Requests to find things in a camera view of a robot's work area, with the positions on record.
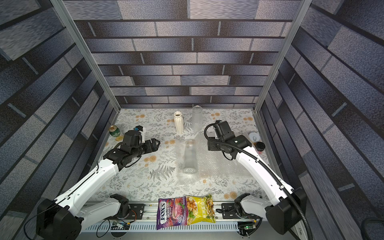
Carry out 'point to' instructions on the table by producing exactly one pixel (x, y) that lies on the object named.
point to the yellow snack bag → (200, 208)
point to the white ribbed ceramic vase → (178, 122)
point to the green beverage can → (114, 131)
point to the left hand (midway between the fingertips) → (155, 142)
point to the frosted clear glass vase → (190, 166)
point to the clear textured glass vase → (197, 121)
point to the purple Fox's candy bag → (171, 212)
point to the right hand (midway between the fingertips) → (213, 141)
